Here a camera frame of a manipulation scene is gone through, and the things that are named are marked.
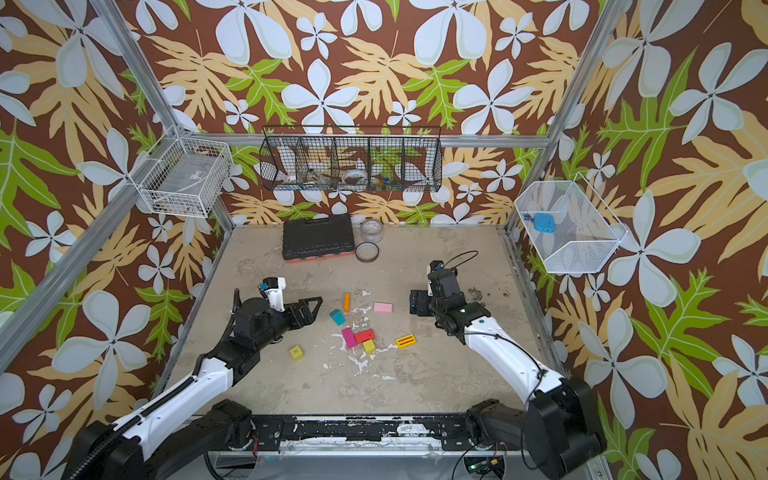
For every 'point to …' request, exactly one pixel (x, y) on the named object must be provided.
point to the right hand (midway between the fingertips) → (418, 296)
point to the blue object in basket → (544, 222)
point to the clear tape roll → (371, 230)
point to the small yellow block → (369, 346)
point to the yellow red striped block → (406, 341)
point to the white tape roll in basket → (355, 176)
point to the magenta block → (350, 338)
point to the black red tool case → (317, 238)
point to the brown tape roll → (366, 252)
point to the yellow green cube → (296, 353)
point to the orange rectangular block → (347, 302)
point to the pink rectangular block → (380, 307)
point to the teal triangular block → (338, 317)
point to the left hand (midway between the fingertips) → (310, 298)
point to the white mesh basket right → (571, 228)
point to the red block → (365, 335)
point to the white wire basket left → (183, 175)
